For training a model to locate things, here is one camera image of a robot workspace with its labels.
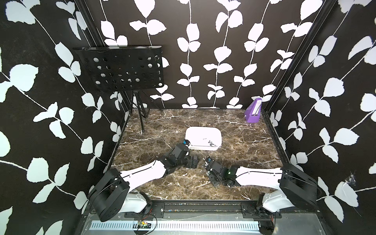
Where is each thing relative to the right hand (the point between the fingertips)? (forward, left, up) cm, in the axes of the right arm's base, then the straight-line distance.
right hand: (210, 174), depth 86 cm
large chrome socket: (+20, -2, +2) cm, 20 cm away
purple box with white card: (+44, -34, +9) cm, 56 cm away
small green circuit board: (-25, +35, -1) cm, 43 cm away
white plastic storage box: (+25, +3, +1) cm, 25 cm away
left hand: (+7, +10, +8) cm, 14 cm away
